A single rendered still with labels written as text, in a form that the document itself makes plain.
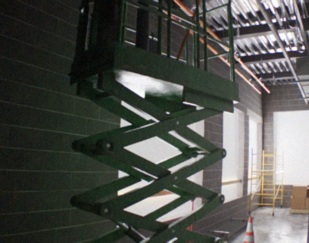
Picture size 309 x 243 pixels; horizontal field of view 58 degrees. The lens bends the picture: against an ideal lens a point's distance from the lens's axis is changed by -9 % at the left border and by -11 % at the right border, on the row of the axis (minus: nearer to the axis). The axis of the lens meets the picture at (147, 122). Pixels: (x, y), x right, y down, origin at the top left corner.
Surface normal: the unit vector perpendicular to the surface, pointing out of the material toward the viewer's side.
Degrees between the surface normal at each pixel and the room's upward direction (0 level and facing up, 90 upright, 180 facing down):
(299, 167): 90
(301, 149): 90
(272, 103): 91
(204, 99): 90
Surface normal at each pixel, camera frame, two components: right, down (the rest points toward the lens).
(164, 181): 0.65, -0.07
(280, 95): -0.56, -0.12
